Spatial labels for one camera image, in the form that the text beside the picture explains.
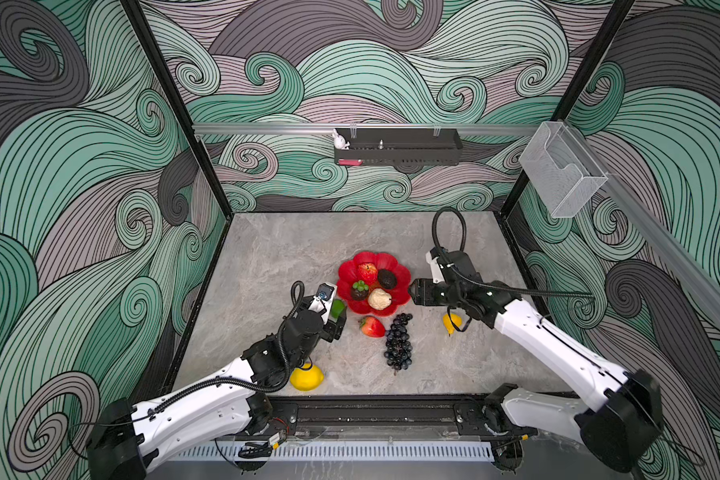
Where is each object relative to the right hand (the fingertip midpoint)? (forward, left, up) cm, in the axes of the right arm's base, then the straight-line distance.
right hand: (417, 289), depth 80 cm
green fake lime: (+1, +23, -13) cm, 27 cm away
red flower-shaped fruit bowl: (+13, +20, -15) cm, 28 cm away
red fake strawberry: (-6, +12, -12) cm, 18 cm away
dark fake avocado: (+11, +7, -13) cm, 19 cm away
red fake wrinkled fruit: (+12, +13, -10) cm, 20 cm away
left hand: (-4, +23, +1) cm, 23 cm away
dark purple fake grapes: (-11, +5, -13) cm, 18 cm away
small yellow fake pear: (-13, -4, +8) cm, 16 cm away
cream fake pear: (+2, +10, -10) cm, 14 cm away
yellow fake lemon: (-20, +29, -12) cm, 38 cm away
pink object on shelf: (+35, +19, +16) cm, 43 cm away
